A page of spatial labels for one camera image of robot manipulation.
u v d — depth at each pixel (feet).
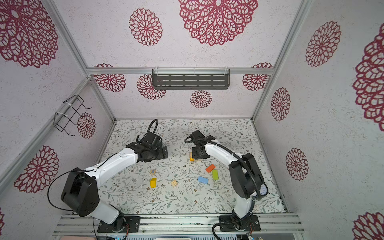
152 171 3.01
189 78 3.13
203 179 2.90
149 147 2.16
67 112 2.52
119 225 2.16
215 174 2.98
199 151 2.32
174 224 2.49
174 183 2.82
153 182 2.86
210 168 3.11
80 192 1.41
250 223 2.28
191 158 2.67
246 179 1.57
